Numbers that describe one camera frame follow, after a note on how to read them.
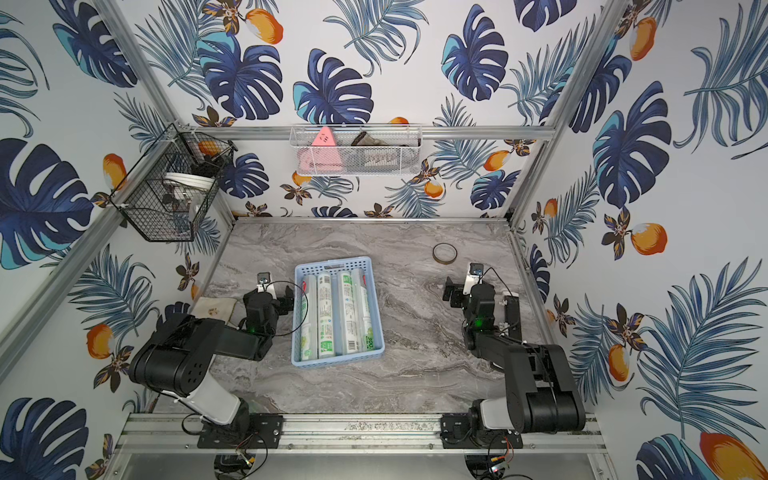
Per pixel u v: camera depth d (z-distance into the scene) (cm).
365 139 91
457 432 74
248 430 70
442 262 110
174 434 76
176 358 47
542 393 45
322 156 91
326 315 91
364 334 86
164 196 90
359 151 92
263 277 81
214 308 97
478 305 69
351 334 87
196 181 80
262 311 73
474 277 78
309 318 92
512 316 95
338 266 106
